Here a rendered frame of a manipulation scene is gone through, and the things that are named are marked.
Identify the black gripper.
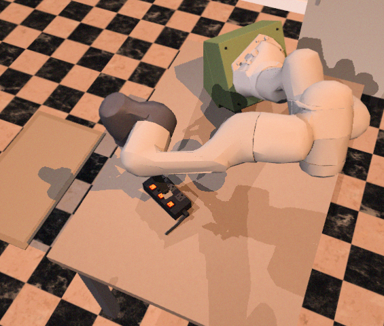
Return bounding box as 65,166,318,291
152,175,173,199

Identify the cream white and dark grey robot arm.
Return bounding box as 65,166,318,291
99,34,370,178

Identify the black power strip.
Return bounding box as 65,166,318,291
143,175,192,232

